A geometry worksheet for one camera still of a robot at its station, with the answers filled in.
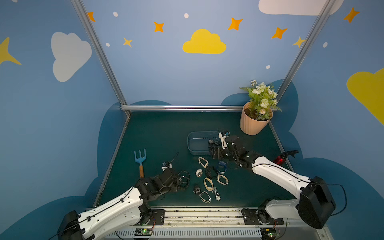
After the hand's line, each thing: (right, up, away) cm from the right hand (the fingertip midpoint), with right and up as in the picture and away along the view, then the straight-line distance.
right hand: (217, 147), depth 85 cm
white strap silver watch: (-11, -15, 0) cm, 18 cm away
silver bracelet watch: (-8, -28, -6) cm, 30 cm away
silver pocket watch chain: (-1, -27, -4) cm, 27 cm away
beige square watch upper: (-10, -11, +9) cm, 17 cm away
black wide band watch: (-19, -17, -3) cm, 25 cm away
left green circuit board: (-38, -39, -13) cm, 57 cm away
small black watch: (-12, -22, -5) cm, 26 cm away
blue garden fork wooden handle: (-49, -10, +10) cm, 51 cm away
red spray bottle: (+37, -7, +1) cm, 38 cm away
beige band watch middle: (-5, -23, -3) cm, 23 cm away
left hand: (-21, -19, -6) cm, 29 cm away
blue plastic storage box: (-11, +1, +20) cm, 23 cm away
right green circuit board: (+23, -40, -13) cm, 48 cm away
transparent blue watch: (+4, -14, +8) cm, 16 cm away
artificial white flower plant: (+29, +28, +6) cm, 41 cm away
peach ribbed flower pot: (+26, +12, +16) cm, 33 cm away
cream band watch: (+1, -19, +1) cm, 19 cm away
